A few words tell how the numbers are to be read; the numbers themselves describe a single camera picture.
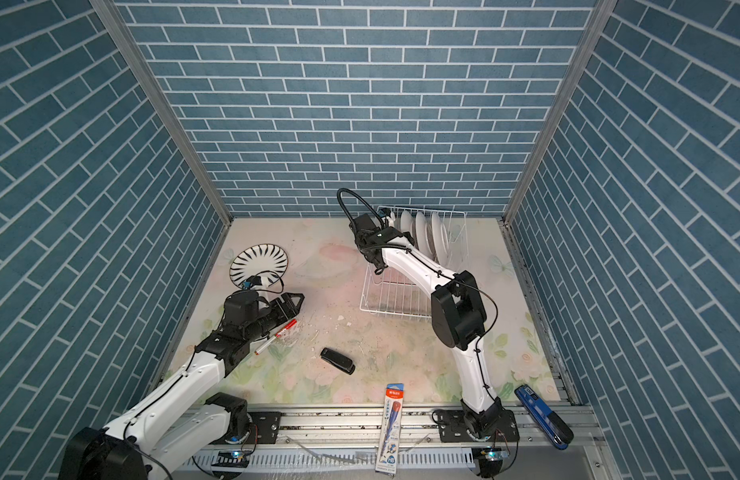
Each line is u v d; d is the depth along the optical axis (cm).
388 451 69
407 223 100
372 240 67
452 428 74
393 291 98
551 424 73
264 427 74
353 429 75
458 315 53
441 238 96
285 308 74
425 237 97
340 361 81
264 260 108
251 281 75
